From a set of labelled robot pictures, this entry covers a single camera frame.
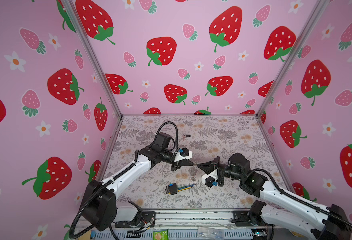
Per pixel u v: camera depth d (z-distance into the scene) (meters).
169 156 0.66
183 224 0.73
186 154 0.61
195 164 0.70
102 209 0.40
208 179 0.57
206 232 0.70
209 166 0.64
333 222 0.40
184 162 0.67
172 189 0.84
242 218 0.73
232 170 0.59
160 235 0.69
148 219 0.74
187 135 1.08
